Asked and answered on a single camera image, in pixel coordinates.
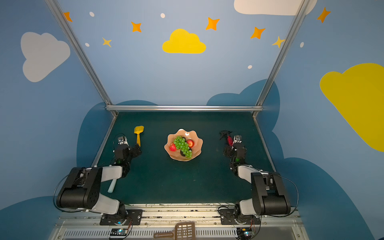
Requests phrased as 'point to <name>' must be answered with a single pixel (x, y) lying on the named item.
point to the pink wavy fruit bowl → (192, 135)
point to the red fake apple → (190, 143)
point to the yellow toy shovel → (138, 129)
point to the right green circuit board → (243, 233)
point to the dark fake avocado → (182, 153)
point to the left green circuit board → (119, 232)
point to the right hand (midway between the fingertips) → (235, 144)
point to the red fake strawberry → (172, 147)
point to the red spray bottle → (229, 139)
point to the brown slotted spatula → (183, 231)
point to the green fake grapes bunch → (180, 143)
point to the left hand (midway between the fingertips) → (132, 145)
